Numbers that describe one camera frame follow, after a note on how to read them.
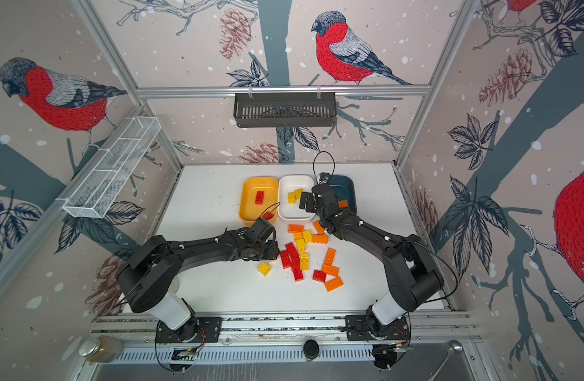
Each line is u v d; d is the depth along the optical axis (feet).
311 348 2.04
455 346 2.28
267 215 3.32
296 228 3.12
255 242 2.29
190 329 2.13
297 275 2.77
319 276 2.74
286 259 2.87
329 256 2.95
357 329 2.39
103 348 2.11
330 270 2.81
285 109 3.48
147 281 1.40
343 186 3.43
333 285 2.68
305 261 2.88
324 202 2.20
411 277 1.45
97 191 2.34
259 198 3.49
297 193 3.48
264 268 2.73
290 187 3.61
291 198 3.42
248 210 3.36
